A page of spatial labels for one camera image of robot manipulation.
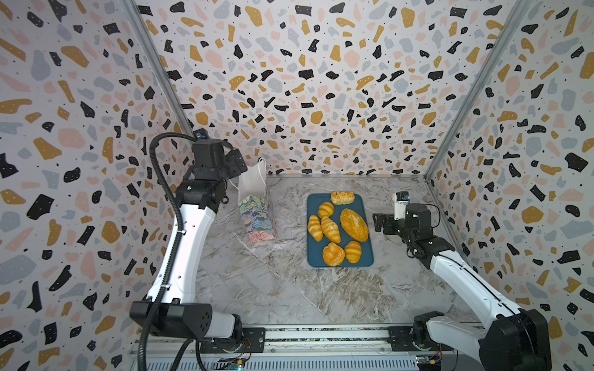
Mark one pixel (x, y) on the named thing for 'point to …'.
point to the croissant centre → (330, 229)
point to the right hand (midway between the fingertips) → (387, 213)
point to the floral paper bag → (255, 203)
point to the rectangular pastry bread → (343, 198)
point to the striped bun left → (315, 228)
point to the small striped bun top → (326, 209)
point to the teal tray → (314, 249)
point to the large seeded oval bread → (354, 225)
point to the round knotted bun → (333, 254)
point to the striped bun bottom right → (353, 252)
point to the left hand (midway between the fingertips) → (226, 158)
